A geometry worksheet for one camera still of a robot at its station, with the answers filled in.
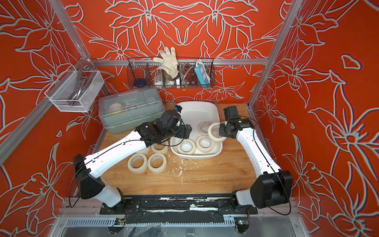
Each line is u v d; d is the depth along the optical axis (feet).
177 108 2.11
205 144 3.09
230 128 1.84
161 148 2.94
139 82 3.25
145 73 3.33
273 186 1.29
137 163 2.87
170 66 2.95
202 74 2.88
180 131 2.07
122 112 2.95
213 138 2.57
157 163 2.88
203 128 3.38
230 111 2.04
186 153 2.88
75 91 2.50
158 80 3.09
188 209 2.39
